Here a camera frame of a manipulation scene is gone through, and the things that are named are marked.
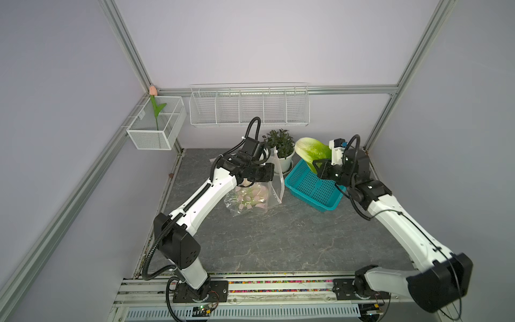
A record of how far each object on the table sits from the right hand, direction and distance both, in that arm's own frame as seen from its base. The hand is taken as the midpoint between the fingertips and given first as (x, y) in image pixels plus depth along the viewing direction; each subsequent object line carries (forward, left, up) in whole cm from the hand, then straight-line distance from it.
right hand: (314, 160), depth 76 cm
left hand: (-4, +15, -4) cm, 16 cm away
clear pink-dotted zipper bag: (-6, +30, -19) cm, 36 cm away
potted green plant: (+20, +10, -11) cm, 25 cm away
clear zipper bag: (-5, +14, -11) cm, 18 cm away
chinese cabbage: (+3, +2, +3) cm, 5 cm away
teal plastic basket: (+9, -3, -30) cm, 31 cm away
